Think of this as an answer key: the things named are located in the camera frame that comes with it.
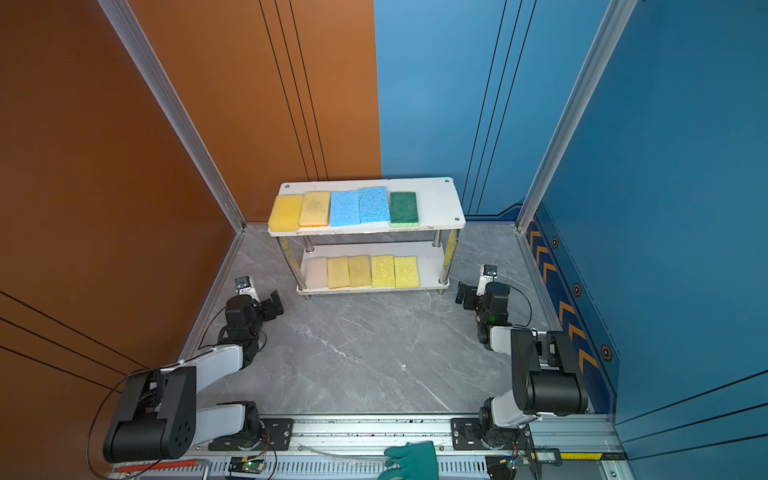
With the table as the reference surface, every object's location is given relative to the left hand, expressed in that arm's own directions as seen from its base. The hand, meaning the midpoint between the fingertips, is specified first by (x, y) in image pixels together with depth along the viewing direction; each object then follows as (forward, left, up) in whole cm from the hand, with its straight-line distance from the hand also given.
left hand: (261, 293), depth 91 cm
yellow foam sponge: (+9, -29, 0) cm, 31 cm away
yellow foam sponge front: (+9, -22, -1) cm, 24 cm away
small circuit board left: (-42, -5, -10) cm, 43 cm away
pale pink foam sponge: (+8, -15, 0) cm, 17 cm away
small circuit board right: (-42, -67, -9) cm, 79 cm away
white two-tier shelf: (+32, -36, -7) cm, 49 cm away
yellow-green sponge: (+9, -37, 0) cm, 38 cm away
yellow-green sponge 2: (+9, -44, 0) cm, 45 cm away
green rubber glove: (-41, -46, -6) cm, 62 cm away
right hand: (+5, -66, -1) cm, 66 cm away
